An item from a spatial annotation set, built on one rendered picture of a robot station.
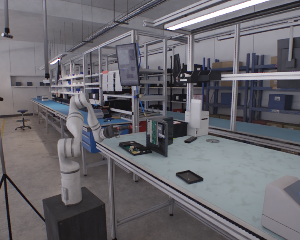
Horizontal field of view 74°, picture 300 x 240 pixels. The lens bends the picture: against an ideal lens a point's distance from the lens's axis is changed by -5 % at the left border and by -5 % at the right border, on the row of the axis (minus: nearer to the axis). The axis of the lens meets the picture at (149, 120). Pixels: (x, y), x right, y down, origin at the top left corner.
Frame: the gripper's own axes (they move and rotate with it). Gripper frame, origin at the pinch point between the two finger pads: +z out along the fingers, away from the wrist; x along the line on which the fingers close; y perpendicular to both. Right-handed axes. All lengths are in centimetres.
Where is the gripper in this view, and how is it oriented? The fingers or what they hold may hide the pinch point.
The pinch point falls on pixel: (122, 128)
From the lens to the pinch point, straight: 123.8
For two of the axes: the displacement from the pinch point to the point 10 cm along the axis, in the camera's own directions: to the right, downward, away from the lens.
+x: -1.7, -9.8, 1.2
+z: 5.0, -1.9, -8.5
